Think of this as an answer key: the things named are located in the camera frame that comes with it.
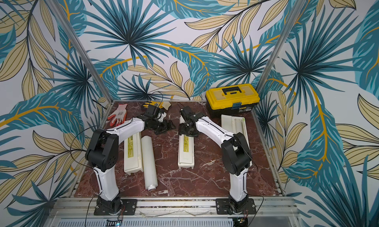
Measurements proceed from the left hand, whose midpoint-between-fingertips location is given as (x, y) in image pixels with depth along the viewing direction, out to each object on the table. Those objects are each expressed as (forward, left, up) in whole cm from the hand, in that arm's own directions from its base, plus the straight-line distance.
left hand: (172, 130), depth 93 cm
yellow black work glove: (+27, +9, -6) cm, 29 cm away
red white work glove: (+14, +40, -7) cm, 43 cm away
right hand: (-2, -8, +1) cm, 8 cm away
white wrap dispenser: (-16, +20, 0) cm, 26 cm away
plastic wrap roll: (-19, +12, -5) cm, 23 cm away
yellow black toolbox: (+21, -39, +7) cm, 45 cm away
